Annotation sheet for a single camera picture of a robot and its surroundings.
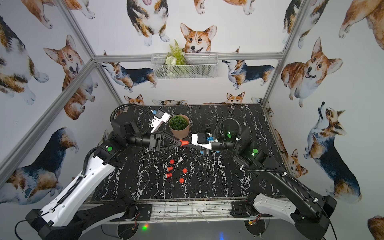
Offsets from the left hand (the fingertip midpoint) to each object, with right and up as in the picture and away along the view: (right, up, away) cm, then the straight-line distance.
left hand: (180, 145), depth 53 cm
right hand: (+1, +2, +1) cm, 2 cm away
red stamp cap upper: (-10, -17, +38) cm, 43 cm away
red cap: (-4, -25, +31) cm, 40 cm away
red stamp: (-11, -20, +34) cm, 41 cm away
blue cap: (+8, -12, +41) cm, 44 cm away
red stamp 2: (-11, -23, +32) cm, 41 cm away
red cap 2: (-2, -21, +35) cm, 41 cm away
